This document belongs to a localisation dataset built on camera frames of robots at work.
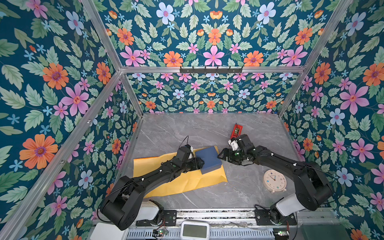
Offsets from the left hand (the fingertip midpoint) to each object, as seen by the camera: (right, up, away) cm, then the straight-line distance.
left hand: (203, 161), depth 84 cm
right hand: (+11, +2, +2) cm, 11 cm away
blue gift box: (+4, +2, -1) cm, 5 cm away
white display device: (-5, -29, -15) cm, 33 cm away
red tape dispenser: (+23, +16, +17) cm, 33 cm away
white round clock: (+41, -11, -1) cm, 42 cm away
